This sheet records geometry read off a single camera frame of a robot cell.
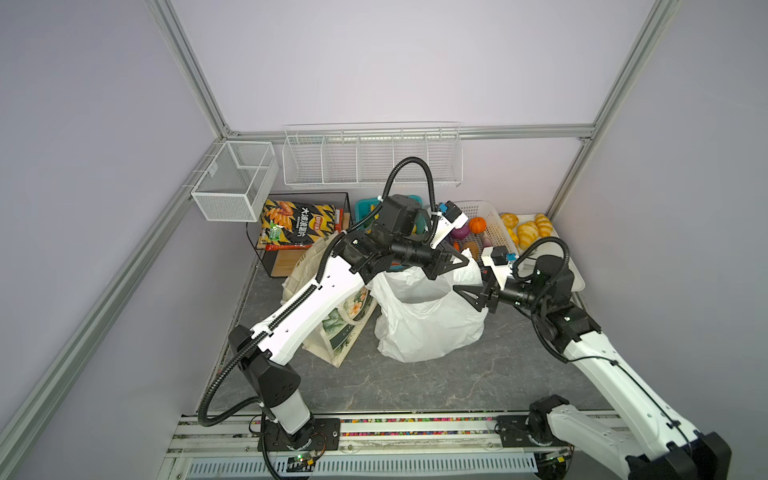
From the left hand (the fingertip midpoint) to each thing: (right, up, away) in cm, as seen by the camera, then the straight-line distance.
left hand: (467, 267), depth 61 cm
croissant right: (+44, +13, +54) cm, 71 cm away
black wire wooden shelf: (-57, -1, +46) cm, 73 cm away
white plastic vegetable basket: (+19, +12, +52) cm, 56 cm away
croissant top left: (+30, +15, +55) cm, 64 cm away
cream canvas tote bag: (-31, -20, +14) cm, 40 cm away
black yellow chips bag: (-48, +12, +30) cm, 58 cm away
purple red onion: (+9, +10, +48) cm, 50 cm away
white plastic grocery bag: (-9, -13, +10) cm, 18 cm away
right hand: (0, -3, +8) cm, 8 cm away
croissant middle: (+35, +10, +51) cm, 63 cm away
